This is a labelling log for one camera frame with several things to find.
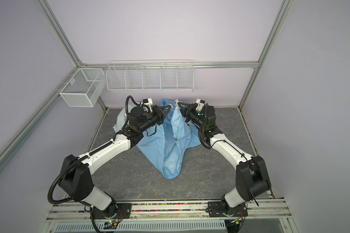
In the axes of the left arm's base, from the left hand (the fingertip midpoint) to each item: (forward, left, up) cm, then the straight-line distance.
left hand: (173, 108), depth 72 cm
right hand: (+2, -2, +2) cm, 3 cm away
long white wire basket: (+42, -1, -9) cm, 43 cm away
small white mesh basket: (+33, +61, -10) cm, 70 cm away
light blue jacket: (-9, +5, -19) cm, 21 cm away
